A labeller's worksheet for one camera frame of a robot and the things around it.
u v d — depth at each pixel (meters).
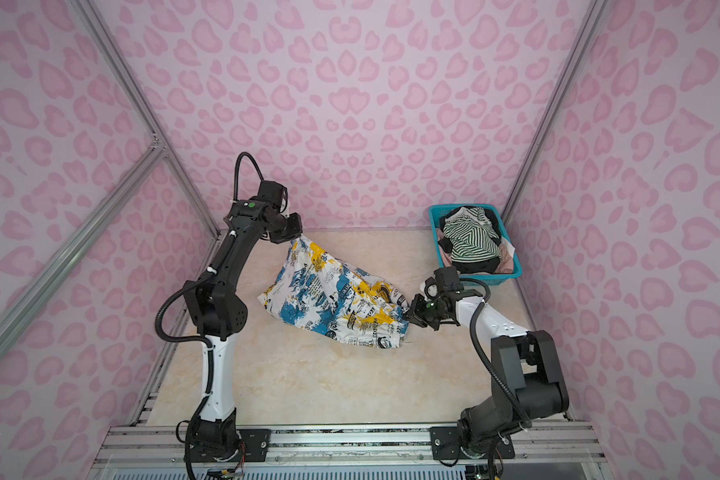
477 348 0.46
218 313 0.59
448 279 0.73
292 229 0.86
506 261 0.98
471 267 0.95
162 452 0.73
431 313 0.77
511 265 0.96
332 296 0.90
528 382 0.44
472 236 0.98
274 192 0.76
